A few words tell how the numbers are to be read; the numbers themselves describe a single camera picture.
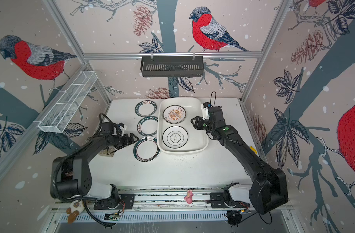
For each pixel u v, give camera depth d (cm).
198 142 95
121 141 79
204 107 72
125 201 73
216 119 60
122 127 86
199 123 70
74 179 43
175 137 98
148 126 106
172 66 107
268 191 39
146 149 93
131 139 82
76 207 70
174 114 110
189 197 72
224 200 73
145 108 115
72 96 82
